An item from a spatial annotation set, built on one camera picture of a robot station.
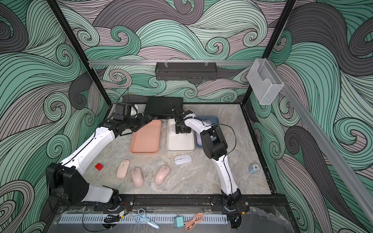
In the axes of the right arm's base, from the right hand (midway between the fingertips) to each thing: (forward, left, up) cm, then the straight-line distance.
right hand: (180, 131), depth 100 cm
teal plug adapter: (-51, 0, +1) cm, 51 cm away
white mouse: (-20, -1, 0) cm, 20 cm away
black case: (+28, +17, -4) cm, 33 cm away
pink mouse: (-26, +33, 0) cm, 42 cm away
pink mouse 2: (-31, +24, +1) cm, 39 cm away
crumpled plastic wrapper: (-28, -42, +3) cm, 51 cm away
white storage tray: (-9, +1, 0) cm, 9 cm away
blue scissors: (-49, +18, -1) cm, 52 cm away
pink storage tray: (-6, +23, -1) cm, 23 cm away
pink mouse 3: (-29, +10, 0) cm, 31 cm away
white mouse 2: (+2, +5, +1) cm, 6 cm away
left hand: (-5, +17, +21) cm, 28 cm away
